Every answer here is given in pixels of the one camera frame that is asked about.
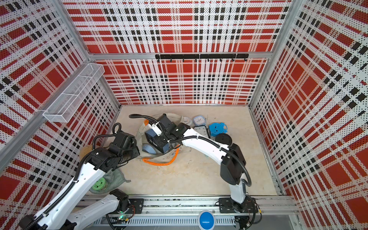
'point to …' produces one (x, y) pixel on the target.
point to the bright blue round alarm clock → (216, 128)
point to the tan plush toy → (85, 150)
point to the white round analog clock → (187, 120)
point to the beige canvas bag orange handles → (161, 159)
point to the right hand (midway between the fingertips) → (160, 139)
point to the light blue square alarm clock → (199, 120)
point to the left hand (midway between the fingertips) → (138, 150)
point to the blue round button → (206, 220)
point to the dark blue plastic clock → (149, 149)
